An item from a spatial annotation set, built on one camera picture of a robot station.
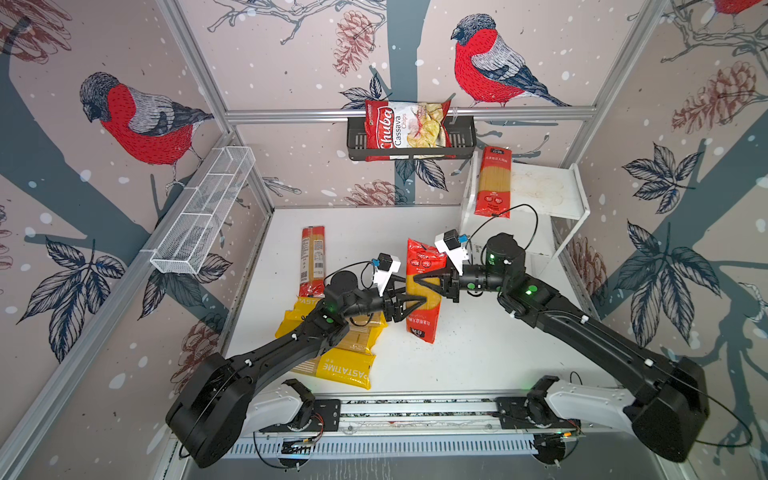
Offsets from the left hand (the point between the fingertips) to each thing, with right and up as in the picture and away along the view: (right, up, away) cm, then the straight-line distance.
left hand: (419, 295), depth 68 cm
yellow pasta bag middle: (-15, -16, +17) cm, 28 cm away
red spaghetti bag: (+20, +25, +7) cm, 33 cm away
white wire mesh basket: (-58, +21, +10) cm, 62 cm away
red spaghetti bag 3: (-34, +4, +32) cm, 47 cm away
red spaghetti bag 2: (0, +9, -7) cm, 12 cm away
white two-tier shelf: (+34, +25, +11) cm, 44 cm away
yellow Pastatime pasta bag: (-19, -21, +13) cm, 31 cm away
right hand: (-2, +3, -3) cm, 5 cm away
